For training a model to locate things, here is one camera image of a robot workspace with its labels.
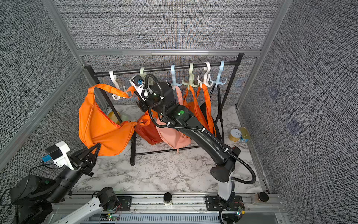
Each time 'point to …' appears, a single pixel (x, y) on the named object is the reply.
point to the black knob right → (263, 196)
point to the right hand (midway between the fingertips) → (135, 85)
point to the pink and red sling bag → (173, 136)
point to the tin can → (235, 135)
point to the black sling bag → (217, 123)
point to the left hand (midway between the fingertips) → (101, 143)
